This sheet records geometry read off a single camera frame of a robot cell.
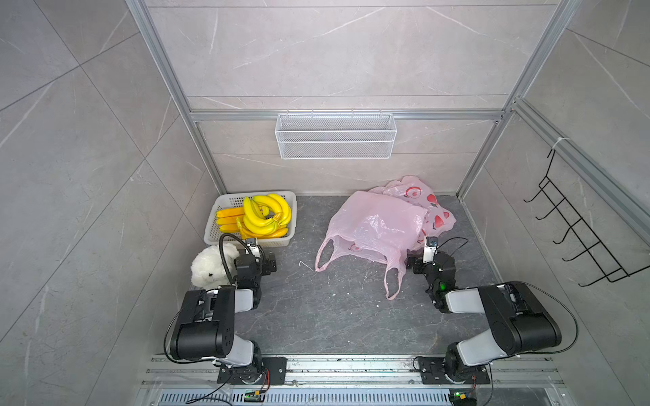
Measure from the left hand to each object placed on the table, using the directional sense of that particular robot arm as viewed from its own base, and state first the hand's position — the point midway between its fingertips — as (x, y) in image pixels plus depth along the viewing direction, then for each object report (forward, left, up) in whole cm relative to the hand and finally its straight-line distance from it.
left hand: (258, 250), depth 94 cm
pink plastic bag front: (+4, -43, +7) cm, 44 cm away
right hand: (-2, -62, 0) cm, 62 cm away
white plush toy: (-14, +10, +13) cm, 22 cm away
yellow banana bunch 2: (+17, -5, +6) cm, 18 cm away
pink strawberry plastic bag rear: (+24, -64, +5) cm, 68 cm away
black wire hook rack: (-11, -94, +26) cm, 99 cm away
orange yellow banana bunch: (+11, +11, +5) cm, 17 cm away
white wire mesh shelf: (+39, -31, +23) cm, 55 cm away
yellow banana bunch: (+17, +1, +1) cm, 17 cm away
